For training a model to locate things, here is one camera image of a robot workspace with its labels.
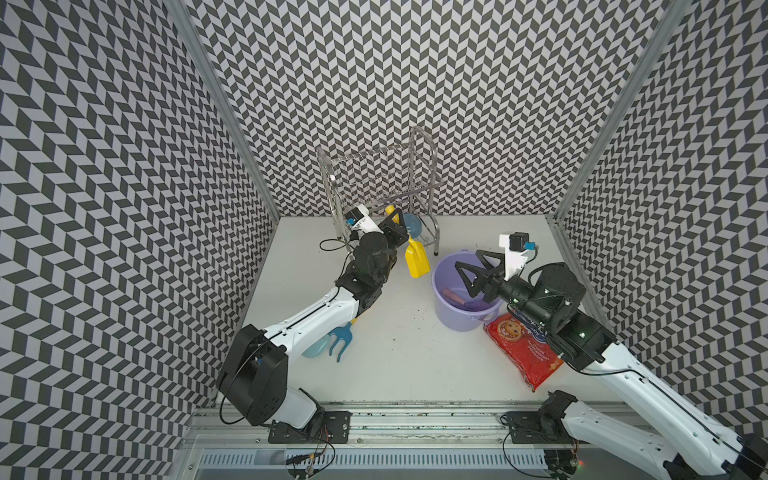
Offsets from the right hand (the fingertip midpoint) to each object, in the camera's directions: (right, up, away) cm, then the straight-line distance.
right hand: (466, 265), depth 65 cm
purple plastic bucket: (-1, -14, +12) cm, 18 cm away
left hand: (-14, +13, +11) cm, 22 cm away
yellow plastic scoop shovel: (-11, +2, +10) cm, 15 cm away
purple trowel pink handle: (+7, -14, +24) cm, 29 cm away
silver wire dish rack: (-16, +29, +44) cm, 55 cm away
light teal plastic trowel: (-38, -25, +19) cm, 49 cm away
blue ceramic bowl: (-10, +12, +43) cm, 46 cm away
